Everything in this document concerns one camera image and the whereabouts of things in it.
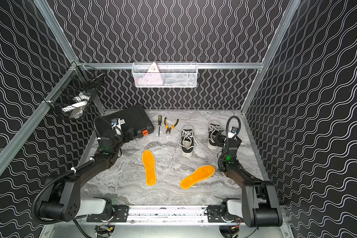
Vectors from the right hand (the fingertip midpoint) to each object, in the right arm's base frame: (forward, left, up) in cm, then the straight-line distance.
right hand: (227, 131), depth 87 cm
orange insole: (-12, +47, -16) cm, 51 cm away
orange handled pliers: (+15, +36, -16) cm, 42 cm away
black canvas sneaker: (+1, +23, -13) cm, 26 cm away
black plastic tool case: (+18, +61, -9) cm, 64 cm away
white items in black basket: (+5, +85, +12) cm, 87 cm away
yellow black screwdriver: (+19, +43, -14) cm, 49 cm away
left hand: (+2, +61, +3) cm, 61 cm away
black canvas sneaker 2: (+11, +4, -10) cm, 16 cm away
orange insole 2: (-17, +14, -18) cm, 28 cm away
